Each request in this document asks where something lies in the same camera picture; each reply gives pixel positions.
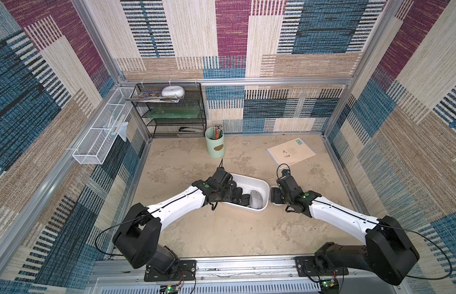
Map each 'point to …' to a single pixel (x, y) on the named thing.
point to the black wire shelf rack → (168, 128)
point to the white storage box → (249, 184)
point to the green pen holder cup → (216, 147)
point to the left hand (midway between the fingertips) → (227, 192)
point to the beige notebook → (290, 152)
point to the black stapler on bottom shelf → (190, 129)
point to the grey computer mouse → (255, 199)
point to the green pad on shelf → (174, 112)
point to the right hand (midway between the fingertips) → (277, 190)
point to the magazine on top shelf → (154, 97)
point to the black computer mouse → (244, 199)
